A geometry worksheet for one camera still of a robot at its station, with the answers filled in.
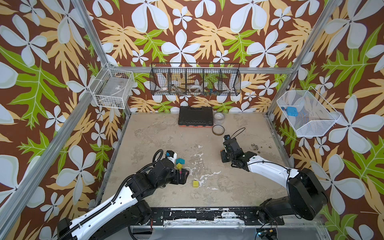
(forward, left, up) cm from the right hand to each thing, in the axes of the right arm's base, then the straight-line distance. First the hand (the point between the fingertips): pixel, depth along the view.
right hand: (223, 151), depth 90 cm
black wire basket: (+41, +16, +24) cm, 51 cm away
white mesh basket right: (+12, -47, +20) cm, 52 cm away
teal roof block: (-3, +26, -6) cm, 26 cm away
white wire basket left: (+28, +66, +27) cm, 76 cm away
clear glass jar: (+35, -3, -7) cm, 36 cm away
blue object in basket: (+16, -41, +18) cm, 47 cm away
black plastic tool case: (+33, +16, -4) cm, 36 cm away
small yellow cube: (-7, +27, -4) cm, 28 cm away
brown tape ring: (+23, -1, -8) cm, 24 cm away
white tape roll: (+38, +16, +19) cm, 45 cm away
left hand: (-15, +24, +9) cm, 30 cm away
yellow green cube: (-18, +17, -5) cm, 25 cm away
